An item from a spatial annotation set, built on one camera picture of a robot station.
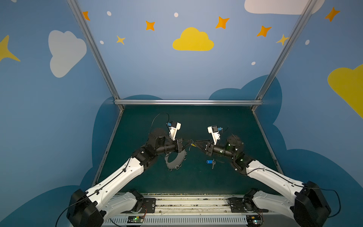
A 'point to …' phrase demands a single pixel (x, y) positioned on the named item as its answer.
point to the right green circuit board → (254, 219)
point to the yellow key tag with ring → (192, 144)
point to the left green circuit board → (135, 219)
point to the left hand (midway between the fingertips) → (192, 143)
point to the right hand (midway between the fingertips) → (197, 142)
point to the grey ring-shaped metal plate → (177, 163)
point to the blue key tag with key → (211, 161)
